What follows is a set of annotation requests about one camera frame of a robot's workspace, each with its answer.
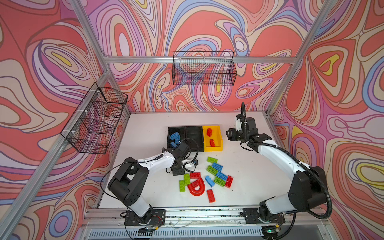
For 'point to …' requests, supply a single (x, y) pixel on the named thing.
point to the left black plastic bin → (181, 131)
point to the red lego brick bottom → (211, 198)
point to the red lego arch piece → (198, 182)
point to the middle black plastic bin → (195, 133)
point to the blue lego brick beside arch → (209, 181)
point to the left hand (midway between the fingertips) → (181, 164)
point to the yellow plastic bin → (212, 138)
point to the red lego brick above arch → (195, 175)
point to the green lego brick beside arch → (187, 179)
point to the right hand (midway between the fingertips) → (232, 135)
